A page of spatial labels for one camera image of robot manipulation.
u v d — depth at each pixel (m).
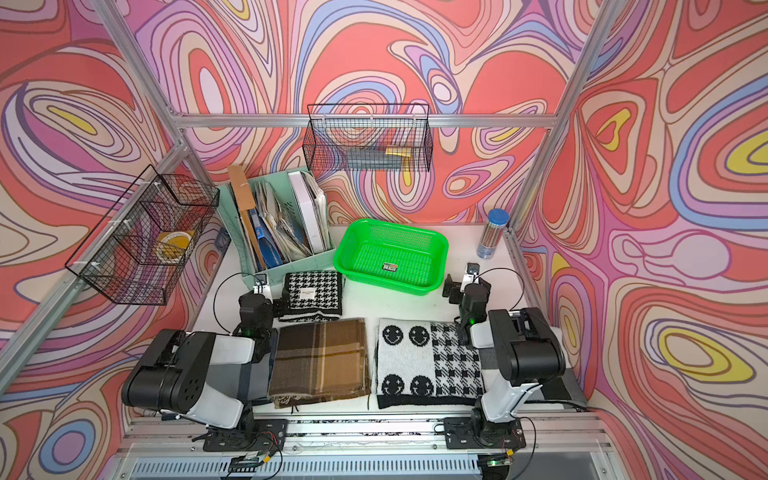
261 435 0.73
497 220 0.96
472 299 0.73
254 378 0.82
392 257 1.11
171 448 0.75
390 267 1.07
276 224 0.91
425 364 0.81
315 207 0.93
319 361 0.83
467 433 0.73
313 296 0.94
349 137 1.02
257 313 0.71
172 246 0.70
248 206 0.80
